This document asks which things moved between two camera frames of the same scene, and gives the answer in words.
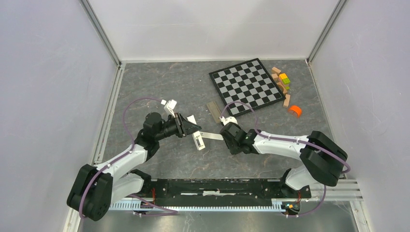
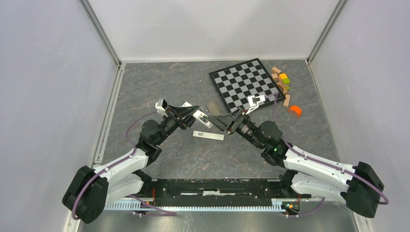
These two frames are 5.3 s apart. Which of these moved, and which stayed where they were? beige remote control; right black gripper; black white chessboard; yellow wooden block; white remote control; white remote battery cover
Moved: white remote control; right black gripper
Stayed: beige remote control; yellow wooden block; black white chessboard; white remote battery cover
